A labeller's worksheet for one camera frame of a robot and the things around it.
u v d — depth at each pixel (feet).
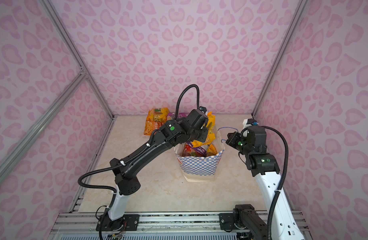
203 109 2.06
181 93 1.66
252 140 1.70
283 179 1.43
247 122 2.08
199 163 2.35
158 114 3.74
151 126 3.50
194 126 1.75
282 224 1.24
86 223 2.45
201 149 2.89
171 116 3.65
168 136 1.58
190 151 2.85
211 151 2.82
